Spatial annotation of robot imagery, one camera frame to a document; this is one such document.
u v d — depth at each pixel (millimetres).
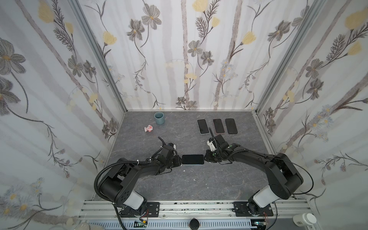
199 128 1078
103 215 745
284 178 451
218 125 1110
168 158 732
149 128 1045
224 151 678
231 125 1106
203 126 1122
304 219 647
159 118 1076
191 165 901
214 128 1082
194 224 616
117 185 443
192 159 906
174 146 878
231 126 1106
